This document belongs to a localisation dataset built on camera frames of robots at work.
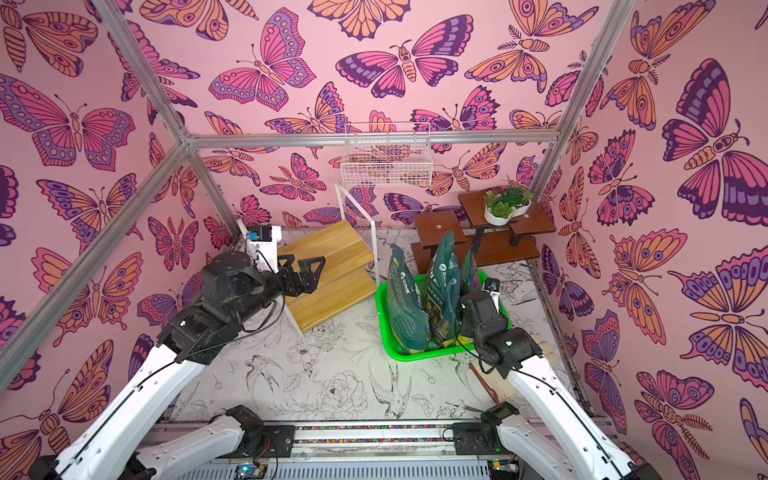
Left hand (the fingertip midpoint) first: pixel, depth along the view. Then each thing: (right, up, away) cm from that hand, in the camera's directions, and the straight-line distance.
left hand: (312, 255), depth 65 cm
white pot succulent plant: (+51, +15, +21) cm, 57 cm away
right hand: (+39, -15, +13) cm, 44 cm away
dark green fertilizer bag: (+21, -16, +8) cm, 28 cm away
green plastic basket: (+23, -27, +17) cm, 39 cm away
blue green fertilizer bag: (+38, -7, +11) cm, 40 cm away
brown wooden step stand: (+48, +9, +25) cm, 54 cm away
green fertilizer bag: (+30, -8, +6) cm, 31 cm away
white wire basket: (+16, +32, +30) cm, 47 cm away
